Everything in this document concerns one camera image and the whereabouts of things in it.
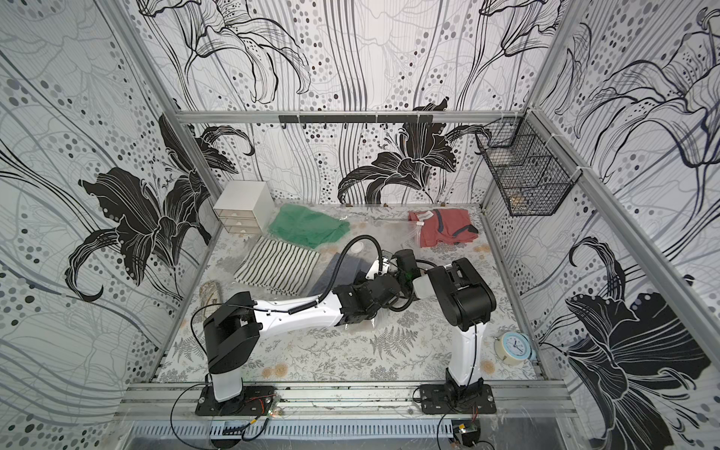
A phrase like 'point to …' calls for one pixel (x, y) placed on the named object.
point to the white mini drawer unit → (245, 207)
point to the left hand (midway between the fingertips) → (376, 274)
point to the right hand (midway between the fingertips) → (367, 275)
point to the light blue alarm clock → (512, 348)
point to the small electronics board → (470, 430)
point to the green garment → (307, 227)
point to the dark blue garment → (346, 275)
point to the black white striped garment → (281, 267)
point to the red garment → (445, 226)
